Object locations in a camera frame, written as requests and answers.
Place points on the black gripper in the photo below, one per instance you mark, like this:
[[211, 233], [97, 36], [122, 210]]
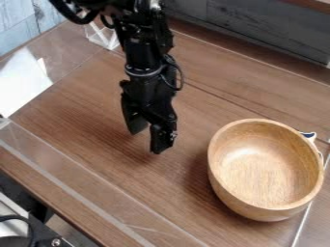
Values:
[[146, 104]]

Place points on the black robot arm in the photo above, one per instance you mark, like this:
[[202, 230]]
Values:
[[138, 20]]

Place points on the brown wooden bowl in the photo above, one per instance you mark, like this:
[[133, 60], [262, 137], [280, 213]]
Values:
[[265, 169]]

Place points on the clear acrylic front barrier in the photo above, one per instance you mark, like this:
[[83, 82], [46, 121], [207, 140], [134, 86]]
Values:
[[89, 200]]

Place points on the black metal table mount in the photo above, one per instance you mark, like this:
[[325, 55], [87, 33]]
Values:
[[30, 224]]

